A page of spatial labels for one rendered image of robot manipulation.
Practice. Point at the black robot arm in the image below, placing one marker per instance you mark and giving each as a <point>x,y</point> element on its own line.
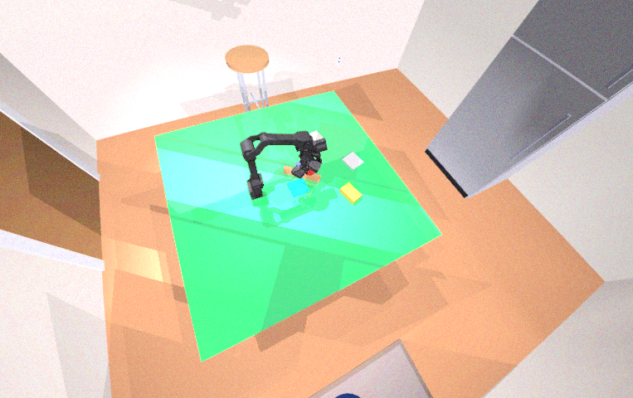
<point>302,141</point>

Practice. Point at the wooden flat bar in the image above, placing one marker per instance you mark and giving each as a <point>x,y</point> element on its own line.
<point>315,177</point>

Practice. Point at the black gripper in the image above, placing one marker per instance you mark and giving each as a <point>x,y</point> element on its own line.
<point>301,169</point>

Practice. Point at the yellow box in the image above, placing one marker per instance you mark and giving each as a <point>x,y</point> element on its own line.
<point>350,192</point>

